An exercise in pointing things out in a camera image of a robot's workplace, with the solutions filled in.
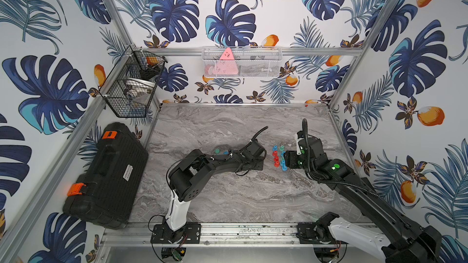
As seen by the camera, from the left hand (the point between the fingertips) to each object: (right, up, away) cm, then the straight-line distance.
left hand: (260, 161), depth 93 cm
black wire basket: (-61, +34, -9) cm, 71 cm away
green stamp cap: (-23, +4, +8) cm, 24 cm away
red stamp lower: (+8, -1, 0) cm, 9 cm away
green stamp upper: (+13, +6, +6) cm, 15 cm away
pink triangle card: (-17, +48, -3) cm, 51 cm away
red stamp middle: (+9, +1, +1) cm, 9 cm away
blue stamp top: (+9, +6, +5) cm, 12 cm away
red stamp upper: (+8, +3, +4) cm, 10 cm away
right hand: (+11, +6, -14) cm, 19 cm away
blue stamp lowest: (+7, +1, -20) cm, 21 cm away
